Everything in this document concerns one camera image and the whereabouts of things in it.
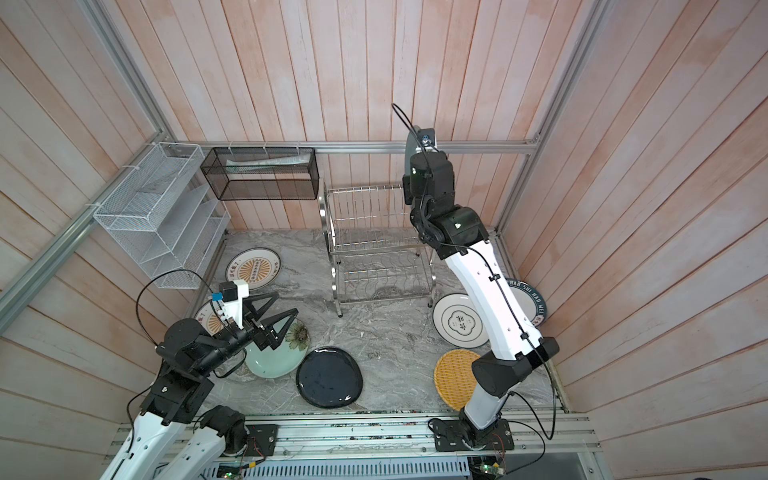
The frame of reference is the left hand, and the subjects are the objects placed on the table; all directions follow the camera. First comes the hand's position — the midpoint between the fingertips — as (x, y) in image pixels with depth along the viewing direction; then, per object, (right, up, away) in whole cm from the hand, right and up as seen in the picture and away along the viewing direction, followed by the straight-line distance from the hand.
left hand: (288, 310), depth 65 cm
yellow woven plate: (+42, -23, +19) cm, 51 cm away
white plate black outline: (+46, -9, +30) cm, 56 cm away
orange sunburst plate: (-24, +8, +44) cm, 50 cm away
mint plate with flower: (-10, -19, +19) cm, 29 cm away
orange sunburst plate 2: (-36, -8, +31) cm, 48 cm away
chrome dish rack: (+19, +14, +43) cm, 48 cm away
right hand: (+31, +31, 0) cm, 44 cm away
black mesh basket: (-21, +42, +39) cm, 61 cm away
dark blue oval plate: (+6, -22, +17) cm, 29 cm away
